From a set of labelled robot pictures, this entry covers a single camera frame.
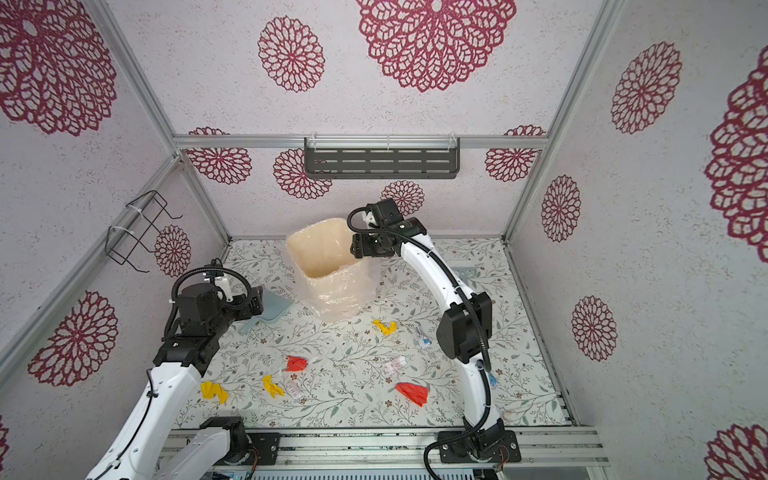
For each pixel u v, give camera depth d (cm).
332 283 76
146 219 79
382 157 95
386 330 94
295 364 86
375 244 76
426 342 92
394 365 87
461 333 53
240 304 68
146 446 42
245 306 68
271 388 83
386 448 75
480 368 58
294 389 83
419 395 82
